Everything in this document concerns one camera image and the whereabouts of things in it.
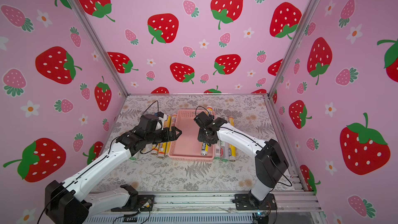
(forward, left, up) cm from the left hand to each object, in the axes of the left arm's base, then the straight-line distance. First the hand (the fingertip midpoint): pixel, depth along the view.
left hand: (177, 132), depth 78 cm
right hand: (+3, -16, -8) cm, 18 cm away
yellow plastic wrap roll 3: (-3, +16, -17) cm, 23 cm away
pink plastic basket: (+1, -3, -20) cm, 20 cm away
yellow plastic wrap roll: (-6, -14, -5) cm, 17 cm away
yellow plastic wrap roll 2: (-2, -30, -15) cm, 34 cm away
